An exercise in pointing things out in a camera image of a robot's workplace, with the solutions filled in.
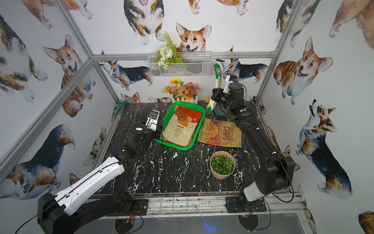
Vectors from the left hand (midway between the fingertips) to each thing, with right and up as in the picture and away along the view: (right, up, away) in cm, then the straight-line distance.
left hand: (156, 115), depth 75 cm
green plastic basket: (+1, +6, +32) cm, 32 cm away
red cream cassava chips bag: (+10, -9, +23) cm, 26 cm away
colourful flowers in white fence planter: (+10, +17, +32) cm, 38 cm away
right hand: (+31, +16, 0) cm, 35 cm away
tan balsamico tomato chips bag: (+38, -12, +28) cm, 49 cm away
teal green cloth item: (-42, +10, +46) cm, 63 cm away
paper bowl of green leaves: (+35, -26, +2) cm, 43 cm away
